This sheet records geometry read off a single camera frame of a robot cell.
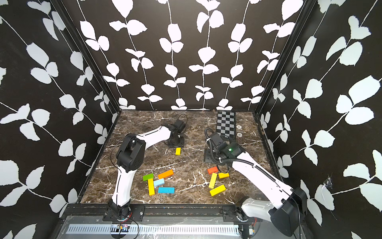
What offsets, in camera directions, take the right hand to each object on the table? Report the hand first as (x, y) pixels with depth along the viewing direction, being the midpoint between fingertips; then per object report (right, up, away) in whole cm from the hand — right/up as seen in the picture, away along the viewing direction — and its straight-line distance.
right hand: (206, 156), depth 77 cm
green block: (-34, -14, +8) cm, 38 cm away
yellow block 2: (+4, -16, +7) cm, 18 cm away
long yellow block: (-31, -19, +5) cm, 36 cm away
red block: (+5, -11, +12) cm, 17 cm away
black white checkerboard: (+17, +16, +32) cm, 40 cm away
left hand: (-15, +4, +22) cm, 27 cm away
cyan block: (-21, -20, +3) cm, 29 cm away
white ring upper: (+27, +15, +33) cm, 46 cm away
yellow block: (-17, -1, +19) cm, 26 cm away
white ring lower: (+27, +9, +30) cm, 41 cm away
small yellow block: (+11, -14, +10) cm, 21 cm away
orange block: (-24, -13, +9) cm, 28 cm away
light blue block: (-27, -17, +7) cm, 33 cm away
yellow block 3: (+7, -20, +4) cm, 22 cm away
